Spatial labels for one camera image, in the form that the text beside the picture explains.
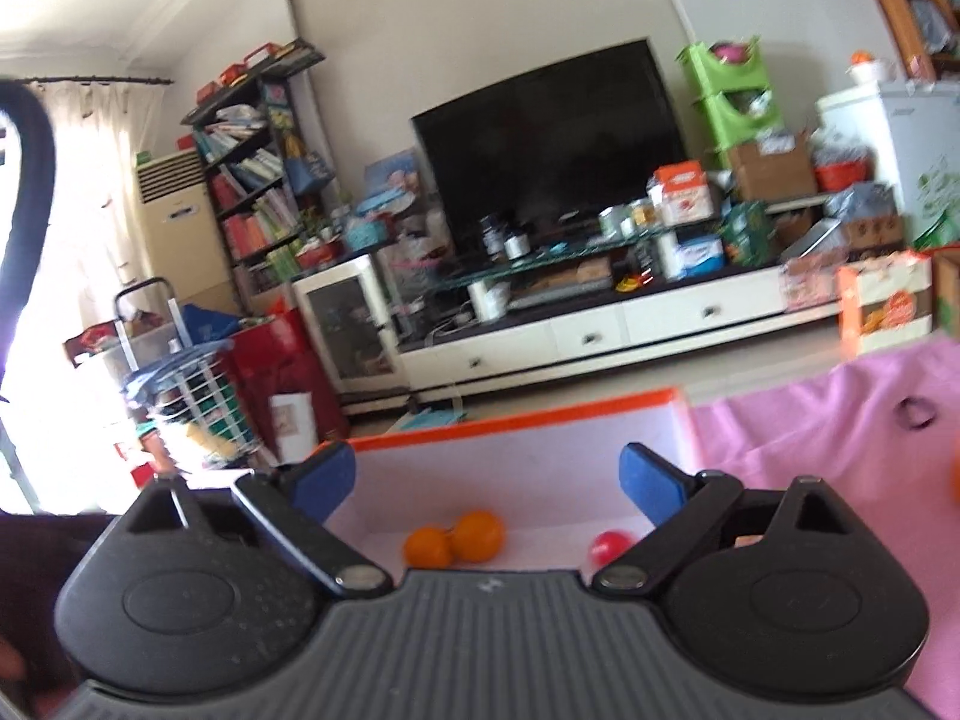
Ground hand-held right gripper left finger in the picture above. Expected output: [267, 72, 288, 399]
[120, 441, 395, 601]

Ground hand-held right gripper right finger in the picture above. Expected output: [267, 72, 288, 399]
[592, 440, 856, 601]

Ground red apple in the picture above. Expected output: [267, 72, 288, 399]
[589, 530, 642, 571]

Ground small orange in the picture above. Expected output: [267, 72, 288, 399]
[403, 525, 456, 569]
[450, 510, 505, 562]

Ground orange storage box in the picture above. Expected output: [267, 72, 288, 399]
[319, 388, 706, 590]

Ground red paper bag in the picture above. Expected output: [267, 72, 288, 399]
[225, 307, 350, 466]

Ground white glass-door cabinet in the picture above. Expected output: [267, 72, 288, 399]
[291, 253, 410, 395]

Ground white television cabinet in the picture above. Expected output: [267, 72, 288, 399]
[394, 195, 856, 398]

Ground pink floral tablecloth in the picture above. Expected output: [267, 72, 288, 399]
[690, 334, 960, 720]

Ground blue and white box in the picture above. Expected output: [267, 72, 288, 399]
[675, 236, 727, 276]

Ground folding shopping trolley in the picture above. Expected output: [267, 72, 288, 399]
[112, 277, 181, 368]

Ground green snack bag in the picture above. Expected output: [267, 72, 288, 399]
[720, 201, 773, 265]

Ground beige standing air conditioner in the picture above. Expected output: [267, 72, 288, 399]
[135, 148, 233, 316]

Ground orange and white carton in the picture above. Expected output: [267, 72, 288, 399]
[649, 163, 713, 226]

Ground orange printed gift carton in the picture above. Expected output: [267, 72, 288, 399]
[836, 251, 935, 357]

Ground blue tote bag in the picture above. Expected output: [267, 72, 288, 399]
[285, 154, 335, 196]

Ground dark bookshelf with books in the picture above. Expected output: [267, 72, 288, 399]
[182, 37, 338, 293]

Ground brown cardboard box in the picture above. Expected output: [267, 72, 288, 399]
[726, 136, 818, 202]

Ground black flat television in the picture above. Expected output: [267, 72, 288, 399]
[411, 37, 687, 252]

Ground red plastic basin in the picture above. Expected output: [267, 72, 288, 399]
[814, 159, 875, 192]

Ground white curtain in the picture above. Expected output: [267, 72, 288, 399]
[0, 79, 170, 481]

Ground green stacking bins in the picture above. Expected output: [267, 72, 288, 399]
[677, 36, 785, 158]

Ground white chest freezer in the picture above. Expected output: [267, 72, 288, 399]
[816, 79, 960, 248]

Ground wooden display shelf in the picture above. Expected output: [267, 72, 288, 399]
[851, 0, 960, 80]

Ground white wire basket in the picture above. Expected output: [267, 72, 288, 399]
[124, 341, 263, 470]

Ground black hair tie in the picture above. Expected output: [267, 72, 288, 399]
[894, 397, 938, 430]

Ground black cable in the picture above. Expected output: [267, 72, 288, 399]
[0, 79, 57, 361]

